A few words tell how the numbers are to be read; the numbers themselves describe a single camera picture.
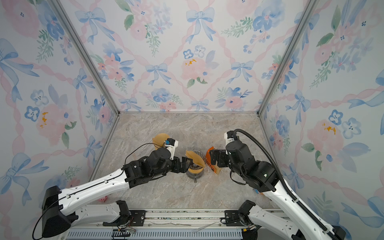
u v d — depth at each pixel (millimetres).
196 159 746
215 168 883
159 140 842
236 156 476
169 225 730
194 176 809
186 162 628
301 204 394
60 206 398
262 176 422
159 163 526
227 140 586
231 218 735
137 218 741
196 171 796
